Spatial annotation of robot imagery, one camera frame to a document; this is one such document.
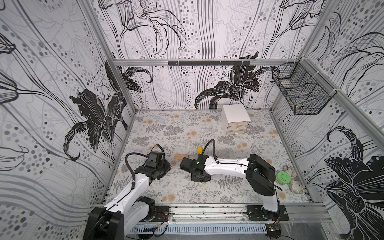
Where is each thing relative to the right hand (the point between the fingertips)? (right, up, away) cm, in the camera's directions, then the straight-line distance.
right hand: (198, 177), depth 85 cm
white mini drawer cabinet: (+24, +35, +10) cm, 43 cm away
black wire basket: (+65, +51, +3) cm, 83 cm away
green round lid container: (+46, +2, -5) cm, 47 cm away
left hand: (-15, +5, +1) cm, 16 cm away
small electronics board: (+36, -20, -15) cm, 44 cm away
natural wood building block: (-12, +10, +9) cm, 18 cm away
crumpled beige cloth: (+52, -1, -6) cm, 53 cm away
